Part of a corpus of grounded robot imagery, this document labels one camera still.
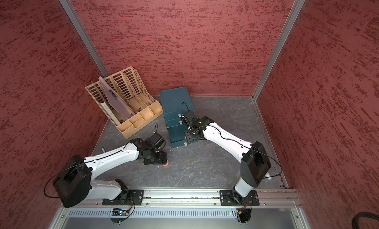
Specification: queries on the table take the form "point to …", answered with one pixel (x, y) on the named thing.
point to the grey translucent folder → (115, 100)
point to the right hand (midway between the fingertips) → (193, 137)
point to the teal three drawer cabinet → (174, 102)
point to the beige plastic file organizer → (126, 99)
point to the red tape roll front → (167, 165)
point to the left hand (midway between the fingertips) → (159, 164)
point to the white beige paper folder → (112, 115)
